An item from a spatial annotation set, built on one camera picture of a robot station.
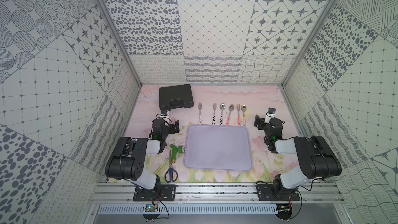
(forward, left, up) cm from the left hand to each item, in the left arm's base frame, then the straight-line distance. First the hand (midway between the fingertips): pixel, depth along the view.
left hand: (170, 119), depth 95 cm
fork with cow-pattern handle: (+14, -28, -6) cm, 32 cm away
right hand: (+2, -59, 0) cm, 59 cm away
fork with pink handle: (+14, -45, -6) cm, 47 cm away
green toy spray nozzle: (-17, -9, -3) cm, 20 cm away
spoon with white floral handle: (+13, -49, -6) cm, 51 cm away
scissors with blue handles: (-30, -5, -7) cm, 31 cm away
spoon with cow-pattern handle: (+15, -34, -5) cm, 37 cm away
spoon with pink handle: (+13, -40, -5) cm, 43 cm away
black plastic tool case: (+22, 0, -4) cm, 22 cm away
